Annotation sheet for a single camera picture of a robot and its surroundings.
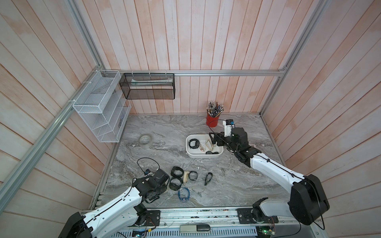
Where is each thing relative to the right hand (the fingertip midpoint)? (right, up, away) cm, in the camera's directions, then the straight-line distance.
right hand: (214, 132), depth 84 cm
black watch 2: (-22, -25, +5) cm, 33 cm away
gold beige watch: (-3, -6, -7) cm, 10 cm away
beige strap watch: (-17, -25, -1) cm, 30 cm away
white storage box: (-10, -14, +13) cm, 22 cm away
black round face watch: (-1, -14, +13) cm, 19 cm away
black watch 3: (-23, -30, -1) cm, 37 cm away
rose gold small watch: (-6, -11, +13) cm, 18 cm away
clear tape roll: (-46, -6, +20) cm, 50 cm away
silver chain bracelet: (-14, -32, -1) cm, 35 cm away
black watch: (-9, -8, +14) cm, 18 cm away
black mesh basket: (-44, +33, +19) cm, 58 cm away
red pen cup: (+3, +7, +26) cm, 27 cm away
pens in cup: (+3, +15, +17) cm, 23 cm away
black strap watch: (-3, -27, +3) cm, 28 cm away
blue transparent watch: (-18, -35, -3) cm, 39 cm away
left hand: (-30, -33, -3) cm, 45 cm away
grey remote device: (-12, -45, -17) cm, 49 cm away
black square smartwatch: (-12, -26, +4) cm, 29 cm away
